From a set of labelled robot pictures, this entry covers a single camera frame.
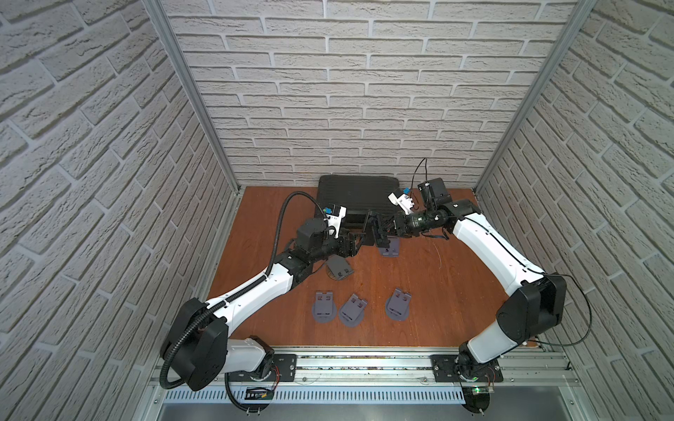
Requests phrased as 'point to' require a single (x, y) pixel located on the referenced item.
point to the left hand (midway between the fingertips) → (364, 232)
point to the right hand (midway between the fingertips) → (387, 231)
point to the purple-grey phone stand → (393, 251)
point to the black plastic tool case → (358, 194)
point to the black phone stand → (370, 239)
